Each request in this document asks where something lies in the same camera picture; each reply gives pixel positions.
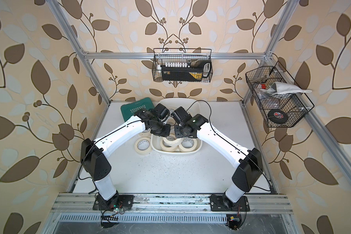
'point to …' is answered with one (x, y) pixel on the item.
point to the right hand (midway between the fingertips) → (180, 131)
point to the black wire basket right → (281, 102)
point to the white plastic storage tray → (194, 106)
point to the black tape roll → (271, 118)
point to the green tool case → (129, 109)
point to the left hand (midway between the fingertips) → (169, 133)
